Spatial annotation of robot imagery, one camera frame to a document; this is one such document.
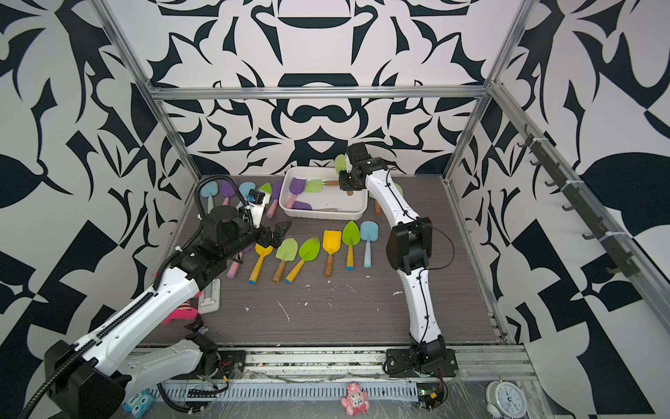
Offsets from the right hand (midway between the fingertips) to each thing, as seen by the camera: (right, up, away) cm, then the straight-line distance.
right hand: (345, 177), depth 98 cm
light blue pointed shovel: (+9, -20, +5) cm, 23 cm away
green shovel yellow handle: (-33, -3, +16) cm, 37 cm away
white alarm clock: (+39, -59, -31) cm, 77 cm away
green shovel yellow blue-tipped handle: (+2, -22, +4) cm, 23 cm away
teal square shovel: (-58, -3, +16) cm, 60 cm away
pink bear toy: (+2, -59, -32) cm, 67 cm away
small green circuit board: (+22, -61, -27) cm, 70 cm away
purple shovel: (-17, -10, +11) cm, 23 cm away
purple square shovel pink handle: (-51, -4, +18) cm, 54 cm away
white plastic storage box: (+2, -10, +13) cm, 16 cm away
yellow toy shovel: (-30, -27, -1) cm, 41 cm away
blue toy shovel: (-43, -2, +18) cm, 46 cm away
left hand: (-21, -12, -23) cm, 33 cm away
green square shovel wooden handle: (-12, -1, +18) cm, 22 cm away
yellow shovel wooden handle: (-5, -24, +2) cm, 24 cm away
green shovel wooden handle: (-22, -26, -1) cm, 34 cm away
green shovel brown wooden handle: (+13, -11, +9) cm, 20 cm away
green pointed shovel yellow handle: (-13, -27, -1) cm, 30 cm away
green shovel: (-2, +5, +2) cm, 5 cm away
